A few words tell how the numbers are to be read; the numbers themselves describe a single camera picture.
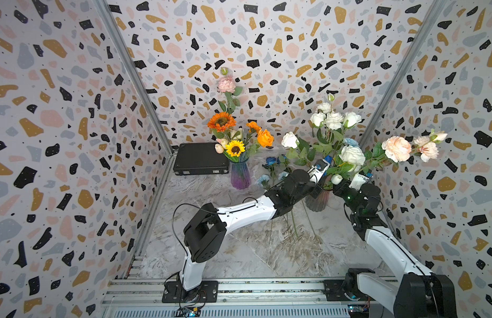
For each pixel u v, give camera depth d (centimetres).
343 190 73
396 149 54
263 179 103
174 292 72
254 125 90
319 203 91
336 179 72
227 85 82
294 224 92
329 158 76
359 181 73
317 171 64
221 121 71
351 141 76
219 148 82
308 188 70
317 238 88
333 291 74
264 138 76
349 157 67
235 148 80
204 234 47
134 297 73
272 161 111
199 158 116
